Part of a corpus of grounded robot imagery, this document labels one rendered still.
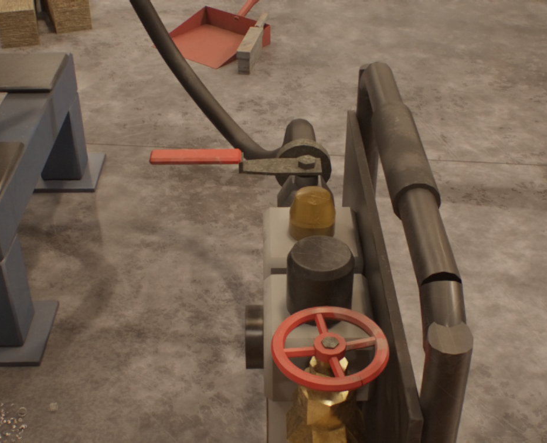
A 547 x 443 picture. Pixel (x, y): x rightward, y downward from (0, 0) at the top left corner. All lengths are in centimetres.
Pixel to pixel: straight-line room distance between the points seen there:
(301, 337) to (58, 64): 104
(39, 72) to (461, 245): 81
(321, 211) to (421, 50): 164
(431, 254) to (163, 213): 110
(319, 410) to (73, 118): 115
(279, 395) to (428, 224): 18
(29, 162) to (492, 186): 89
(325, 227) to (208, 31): 174
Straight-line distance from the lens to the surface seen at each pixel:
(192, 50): 224
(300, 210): 64
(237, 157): 73
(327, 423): 52
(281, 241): 66
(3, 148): 127
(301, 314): 52
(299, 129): 84
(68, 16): 241
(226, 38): 231
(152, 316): 130
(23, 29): 234
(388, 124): 60
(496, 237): 151
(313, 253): 56
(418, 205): 51
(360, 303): 60
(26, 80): 148
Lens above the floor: 84
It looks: 34 degrees down
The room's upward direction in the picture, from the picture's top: straight up
